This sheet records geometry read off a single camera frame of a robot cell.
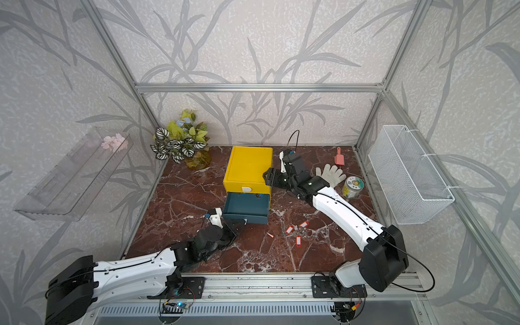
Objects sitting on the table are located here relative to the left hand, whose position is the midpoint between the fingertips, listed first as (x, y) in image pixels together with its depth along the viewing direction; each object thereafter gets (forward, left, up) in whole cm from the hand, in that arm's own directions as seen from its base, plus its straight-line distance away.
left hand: (248, 224), depth 77 cm
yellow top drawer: (+12, +1, +8) cm, 14 cm away
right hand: (+16, -7, +10) cm, 20 cm away
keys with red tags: (+2, -21, -13) cm, 25 cm away
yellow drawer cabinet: (+22, +1, +9) cm, 24 cm away
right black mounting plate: (-20, -28, -11) cm, 36 cm away
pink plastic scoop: (+42, -47, -9) cm, 64 cm away
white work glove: (+32, -42, -12) cm, 54 cm away
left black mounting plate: (-21, +21, -4) cm, 30 cm away
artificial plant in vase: (+33, +31, +12) cm, 47 cm away
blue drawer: (+11, -1, -8) cm, 14 cm away
